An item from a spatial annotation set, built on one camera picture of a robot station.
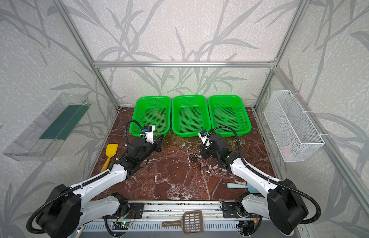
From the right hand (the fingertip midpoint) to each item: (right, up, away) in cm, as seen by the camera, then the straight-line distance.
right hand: (201, 140), depth 85 cm
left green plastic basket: (-43, +25, +31) cm, 58 cm away
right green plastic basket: (+24, +19, +35) cm, 46 cm away
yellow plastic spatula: (-58, -8, +11) cm, 60 cm away
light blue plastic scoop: (+22, -25, -2) cm, 33 cm away
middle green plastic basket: (-7, +15, +31) cm, 35 cm away
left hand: (-20, +6, -3) cm, 21 cm away
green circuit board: (-37, -38, -14) cm, 55 cm away
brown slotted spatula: (-5, -37, -14) cm, 40 cm away
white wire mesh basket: (+38, +5, -24) cm, 45 cm away
